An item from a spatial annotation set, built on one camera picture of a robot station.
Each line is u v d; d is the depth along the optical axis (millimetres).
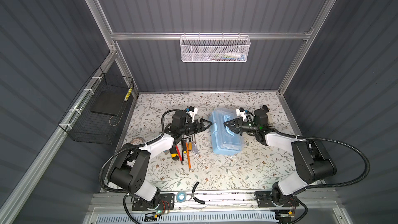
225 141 776
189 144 914
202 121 769
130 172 444
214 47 1236
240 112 844
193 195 765
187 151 889
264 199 736
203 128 754
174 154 875
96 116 722
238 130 781
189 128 754
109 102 764
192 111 805
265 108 1053
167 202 722
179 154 885
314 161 460
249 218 705
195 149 907
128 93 819
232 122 812
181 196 752
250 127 768
